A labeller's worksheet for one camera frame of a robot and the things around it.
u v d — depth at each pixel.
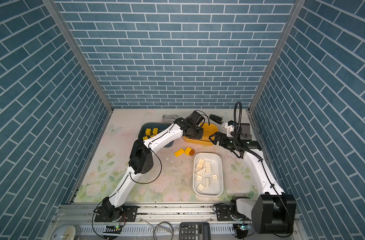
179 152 0.96
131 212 0.74
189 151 0.94
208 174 0.86
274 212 0.38
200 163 0.90
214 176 0.86
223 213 0.74
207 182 0.82
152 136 1.03
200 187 0.82
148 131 1.03
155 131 1.02
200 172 0.85
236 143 0.61
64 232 0.62
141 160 0.57
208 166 0.89
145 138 1.00
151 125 1.05
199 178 0.85
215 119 1.13
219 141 0.71
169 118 1.12
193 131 0.74
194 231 0.68
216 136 0.72
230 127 0.75
